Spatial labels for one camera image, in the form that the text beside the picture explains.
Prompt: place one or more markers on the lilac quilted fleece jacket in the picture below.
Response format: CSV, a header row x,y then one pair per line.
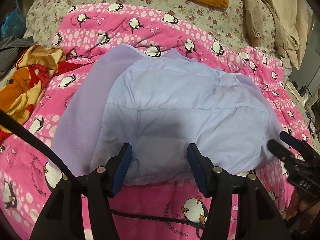
x,y
159,106

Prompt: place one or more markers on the beige garment on bed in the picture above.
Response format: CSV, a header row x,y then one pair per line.
x,y
291,26

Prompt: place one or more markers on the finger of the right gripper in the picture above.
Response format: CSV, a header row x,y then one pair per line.
x,y
295,141
280,152

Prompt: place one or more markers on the floral bed sheet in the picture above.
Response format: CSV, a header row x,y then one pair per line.
x,y
228,26

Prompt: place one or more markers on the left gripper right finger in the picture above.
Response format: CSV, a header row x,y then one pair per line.
x,y
214,183

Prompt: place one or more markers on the blue plastic bag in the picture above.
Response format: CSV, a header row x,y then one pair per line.
x,y
14,23

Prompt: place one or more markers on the pink penguin print quilt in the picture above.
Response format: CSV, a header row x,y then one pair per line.
x,y
86,34

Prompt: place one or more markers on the person's right hand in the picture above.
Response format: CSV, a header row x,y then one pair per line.
x,y
304,207

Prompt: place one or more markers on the orange yellow cartoon blanket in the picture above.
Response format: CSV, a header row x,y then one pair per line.
x,y
25,89

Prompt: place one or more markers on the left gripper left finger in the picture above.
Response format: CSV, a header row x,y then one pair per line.
x,y
103,183

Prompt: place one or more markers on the grey striped garment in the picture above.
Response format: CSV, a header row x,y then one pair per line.
x,y
10,50

